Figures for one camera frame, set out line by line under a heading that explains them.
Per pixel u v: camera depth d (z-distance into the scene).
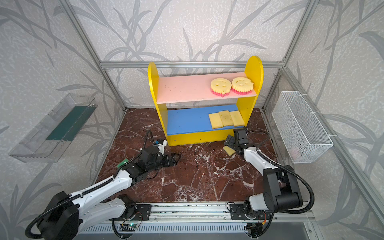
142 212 0.73
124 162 0.93
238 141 0.71
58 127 0.68
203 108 0.99
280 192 0.43
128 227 0.72
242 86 0.71
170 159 0.73
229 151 0.95
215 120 0.93
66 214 0.39
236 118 0.94
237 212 0.73
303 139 0.60
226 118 0.94
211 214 0.74
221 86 0.71
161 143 0.75
